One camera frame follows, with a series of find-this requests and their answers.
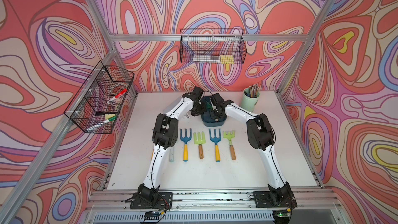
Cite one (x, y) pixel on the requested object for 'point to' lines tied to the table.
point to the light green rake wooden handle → (230, 136)
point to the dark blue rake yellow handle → (185, 139)
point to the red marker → (120, 94)
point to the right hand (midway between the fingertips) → (216, 117)
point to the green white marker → (111, 119)
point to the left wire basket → (95, 108)
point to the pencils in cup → (253, 90)
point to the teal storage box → (207, 119)
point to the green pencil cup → (249, 97)
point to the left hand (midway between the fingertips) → (205, 112)
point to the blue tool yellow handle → (216, 140)
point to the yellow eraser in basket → (227, 59)
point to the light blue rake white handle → (171, 155)
